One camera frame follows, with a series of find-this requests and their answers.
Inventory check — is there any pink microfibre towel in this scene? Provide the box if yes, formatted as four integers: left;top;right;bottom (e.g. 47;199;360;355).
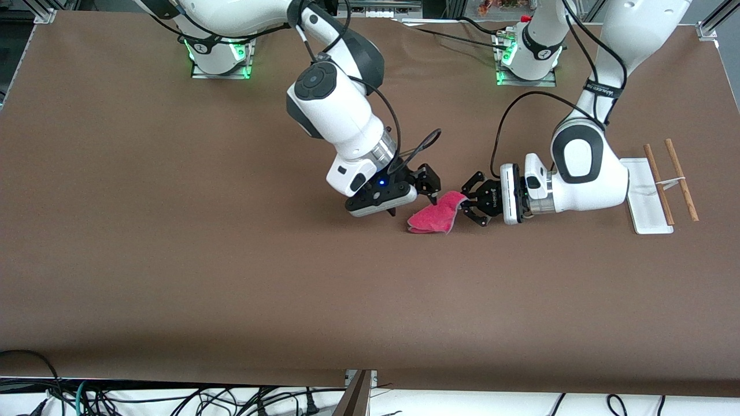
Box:
408;191;469;235

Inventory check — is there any white rack with wooden bars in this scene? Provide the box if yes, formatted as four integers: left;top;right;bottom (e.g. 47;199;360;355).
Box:
620;139;700;235

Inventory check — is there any grey power strip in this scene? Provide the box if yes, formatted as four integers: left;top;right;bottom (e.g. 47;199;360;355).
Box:
338;0;423;18

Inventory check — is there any brown table cover sheet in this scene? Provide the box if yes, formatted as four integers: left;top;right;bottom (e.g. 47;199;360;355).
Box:
0;10;740;398

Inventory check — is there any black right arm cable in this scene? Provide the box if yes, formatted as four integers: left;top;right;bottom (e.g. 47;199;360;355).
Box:
289;0;443;174

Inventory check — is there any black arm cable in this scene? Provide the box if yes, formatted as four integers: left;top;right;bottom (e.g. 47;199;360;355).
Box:
490;0;628;180
289;0;443;174

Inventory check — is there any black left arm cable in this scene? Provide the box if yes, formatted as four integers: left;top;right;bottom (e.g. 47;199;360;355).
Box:
490;0;628;180

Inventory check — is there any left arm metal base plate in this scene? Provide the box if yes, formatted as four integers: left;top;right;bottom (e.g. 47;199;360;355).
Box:
496;29;557;87

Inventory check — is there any black cable on tabletop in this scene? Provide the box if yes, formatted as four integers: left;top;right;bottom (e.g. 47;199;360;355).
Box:
399;19;512;51

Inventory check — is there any aluminium frame beam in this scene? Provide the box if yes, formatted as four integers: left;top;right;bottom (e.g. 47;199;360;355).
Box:
332;370;378;416

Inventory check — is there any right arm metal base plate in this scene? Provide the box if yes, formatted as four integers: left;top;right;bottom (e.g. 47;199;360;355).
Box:
191;39;254;80

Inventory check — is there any aluminium frame post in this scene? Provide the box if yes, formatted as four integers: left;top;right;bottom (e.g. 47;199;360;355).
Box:
697;0;740;40
32;0;58;25

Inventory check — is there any black looping floor cable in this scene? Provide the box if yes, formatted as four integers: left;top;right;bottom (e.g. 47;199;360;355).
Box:
0;350;64;405

